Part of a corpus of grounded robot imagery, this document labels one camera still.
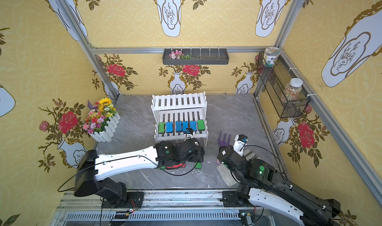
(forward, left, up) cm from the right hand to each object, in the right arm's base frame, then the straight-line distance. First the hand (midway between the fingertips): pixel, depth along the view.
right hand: (223, 149), depth 73 cm
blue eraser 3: (+15, +20, -3) cm, 25 cm away
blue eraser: (+14, +29, -4) cm, 33 cm away
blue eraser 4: (+16, +15, -3) cm, 22 cm away
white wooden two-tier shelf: (+18, +21, +9) cm, 30 cm away
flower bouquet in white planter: (+15, +68, 0) cm, 70 cm away
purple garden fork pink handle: (+13, -3, -18) cm, 23 cm away
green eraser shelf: (+13, +33, -3) cm, 36 cm away
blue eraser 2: (+15, +24, -4) cm, 28 cm away
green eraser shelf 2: (+16, +11, -3) cm, 20 cm away
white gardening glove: (-6, -4, -17) cm, 19 cm away
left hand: (+1, +14, -3) cm, 14 cm away
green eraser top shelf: (-3, +12, -16) cm, 20 cm away
